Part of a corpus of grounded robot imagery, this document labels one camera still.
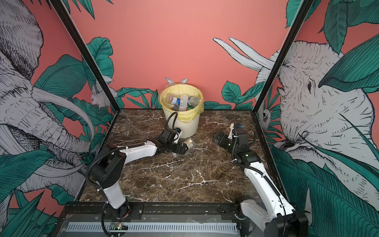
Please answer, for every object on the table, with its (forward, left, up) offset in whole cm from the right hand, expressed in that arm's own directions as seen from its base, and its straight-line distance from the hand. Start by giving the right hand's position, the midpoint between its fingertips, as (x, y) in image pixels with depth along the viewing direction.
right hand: (216, 134), depth 78 cm
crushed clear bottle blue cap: (+25, +25, +2) cm, 36 cm away
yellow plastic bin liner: (+12, +13, +2) cm, 18 cm away
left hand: (+3, +19, -15) cm, 24 cm away
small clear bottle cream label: (-1, +23, -21) cm, 31 cm away
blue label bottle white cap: (+29, +12, -2) cm, 32 cm away
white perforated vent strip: (-40, +30, -22) cm, 54 cm away
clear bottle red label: (+24, +19, +1) cm, 31 cm away
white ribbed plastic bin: (+13, +16, -14) cm, 25 cm away
